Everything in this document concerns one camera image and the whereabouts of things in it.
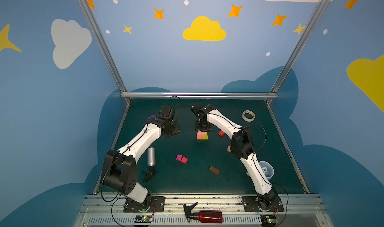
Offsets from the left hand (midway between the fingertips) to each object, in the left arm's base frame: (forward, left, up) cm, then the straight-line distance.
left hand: (179, 129), depth 87 cm
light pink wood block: (+3, -13, -7) cm, 15 cm away
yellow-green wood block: (+3, -16, -12) cm, 20 cm away
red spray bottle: (-42, -13, -9) cm, 45 cm away
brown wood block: (-19, -21, -14) cm, 32 cm away
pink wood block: (+3, -13, -11) cm, 17 cm away
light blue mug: (-18, -51, -10) cm, 55 cm away
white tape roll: (+26, -52, -13) cm, 59 cm away
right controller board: (-43, -46, -14) cm, 64 cm away
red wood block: (-11, -22, +14) cm, 28 cm away
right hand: (+7, -14, -9) cm, 18 cm away
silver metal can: (-12, +17, -11) cm, 24 cm away
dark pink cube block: (-13, -3, -13) cm, 19 cm away
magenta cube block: (-12, 0, -13) cm, 18 cm away
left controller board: (-43, +15, -14) cm, 47 cm away
